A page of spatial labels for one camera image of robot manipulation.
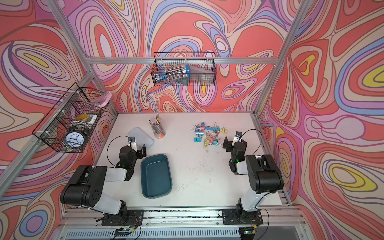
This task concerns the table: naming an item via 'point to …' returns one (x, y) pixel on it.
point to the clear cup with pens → (156, 124)
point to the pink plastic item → (102, 100)
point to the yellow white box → (89, 117)
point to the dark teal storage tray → (156, 181)
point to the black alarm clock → (75, 137)
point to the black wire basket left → (67, 128)
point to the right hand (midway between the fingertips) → (233, 141)
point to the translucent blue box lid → (141, 137)
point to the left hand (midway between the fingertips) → (137, 145)
